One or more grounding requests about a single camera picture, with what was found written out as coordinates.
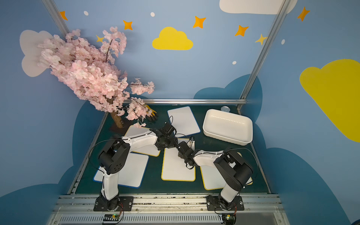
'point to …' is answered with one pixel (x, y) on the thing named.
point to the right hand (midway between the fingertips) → (188, 150)
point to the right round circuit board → (229, 219)
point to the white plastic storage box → (234, 128)
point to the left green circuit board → (111, 217)
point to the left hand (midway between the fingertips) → (174, 144)
